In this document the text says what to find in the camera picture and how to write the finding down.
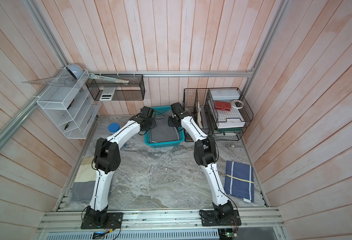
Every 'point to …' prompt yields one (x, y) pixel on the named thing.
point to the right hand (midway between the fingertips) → (171, 121)
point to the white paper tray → (233, 118)
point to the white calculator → (107, 94)
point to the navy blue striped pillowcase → (239, 181)
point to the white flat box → (225, 94)
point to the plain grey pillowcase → (162, 132)
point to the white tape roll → (234, 105)
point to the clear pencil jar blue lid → (113, 127)
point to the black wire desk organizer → (199, 103)
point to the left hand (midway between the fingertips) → (152, 125)
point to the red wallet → (223, 105)
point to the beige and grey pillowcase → (84, 185)
